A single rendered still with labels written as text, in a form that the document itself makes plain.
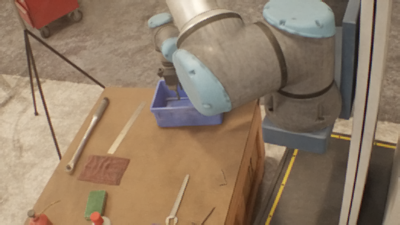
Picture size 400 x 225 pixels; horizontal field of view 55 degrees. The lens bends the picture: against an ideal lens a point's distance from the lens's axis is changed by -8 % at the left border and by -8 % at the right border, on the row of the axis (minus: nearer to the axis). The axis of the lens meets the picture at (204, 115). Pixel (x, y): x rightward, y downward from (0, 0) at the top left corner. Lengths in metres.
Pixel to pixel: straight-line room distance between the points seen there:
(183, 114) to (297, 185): 0.55
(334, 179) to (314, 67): 0.93
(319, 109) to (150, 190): 0.86
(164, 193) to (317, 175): 0.63
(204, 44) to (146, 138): 1.05
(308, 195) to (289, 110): 0.79
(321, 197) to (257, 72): 0.96
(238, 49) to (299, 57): 0.13
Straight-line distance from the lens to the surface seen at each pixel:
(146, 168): 1.67
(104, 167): 1.72
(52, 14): 3.93
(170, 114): 1.74
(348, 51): 0.97
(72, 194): 1.72
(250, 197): 1.93
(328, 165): 1.77
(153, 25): 1.43
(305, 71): 0.85
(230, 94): 0.78
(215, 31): 0.79
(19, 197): 2.57
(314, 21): 0.81
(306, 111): 0.92
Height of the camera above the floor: 1.68
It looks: 42 degrees down
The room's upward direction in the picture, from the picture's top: 13 degrees counter-clockwise
